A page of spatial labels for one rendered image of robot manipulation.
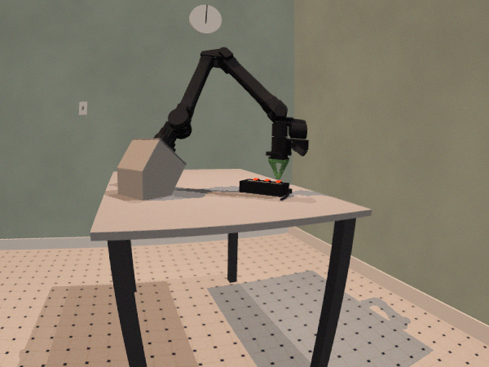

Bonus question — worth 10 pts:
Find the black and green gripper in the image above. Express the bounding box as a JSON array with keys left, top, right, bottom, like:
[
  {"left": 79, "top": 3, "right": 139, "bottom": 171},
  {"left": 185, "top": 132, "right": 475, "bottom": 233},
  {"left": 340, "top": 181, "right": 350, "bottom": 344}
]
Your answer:
[{"left": 266, "top": 137, "right": 292, "bottom": 179}]

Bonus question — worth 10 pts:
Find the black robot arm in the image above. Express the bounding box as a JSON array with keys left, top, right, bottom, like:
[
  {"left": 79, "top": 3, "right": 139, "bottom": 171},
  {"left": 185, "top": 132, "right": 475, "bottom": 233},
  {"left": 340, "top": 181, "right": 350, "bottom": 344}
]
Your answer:
[{"left": 154, "top": 47, "right": 309, "bottom": 157}]

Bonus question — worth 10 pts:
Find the black power strip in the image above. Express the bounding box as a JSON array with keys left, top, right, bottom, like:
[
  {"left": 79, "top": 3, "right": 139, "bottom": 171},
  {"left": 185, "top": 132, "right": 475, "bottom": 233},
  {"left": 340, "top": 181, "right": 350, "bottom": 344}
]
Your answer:
[{"left": 239, "top": 178, "right": 292, "bottom": 201}]

